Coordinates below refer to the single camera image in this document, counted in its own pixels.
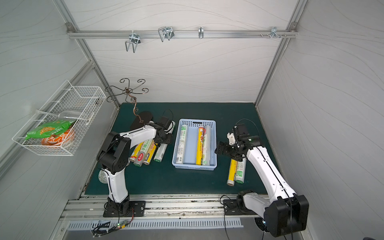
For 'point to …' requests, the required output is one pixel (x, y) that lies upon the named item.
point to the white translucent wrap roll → (181, 151)
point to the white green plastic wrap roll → (206, 145)
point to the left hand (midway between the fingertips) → (168, 140)
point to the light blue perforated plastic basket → (190, 156)
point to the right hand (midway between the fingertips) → (223, 152)
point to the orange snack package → (58, 140)
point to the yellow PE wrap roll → (150, 153)
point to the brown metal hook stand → (127, 93)
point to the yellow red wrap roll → (233, 165)
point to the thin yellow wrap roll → (199, 143)
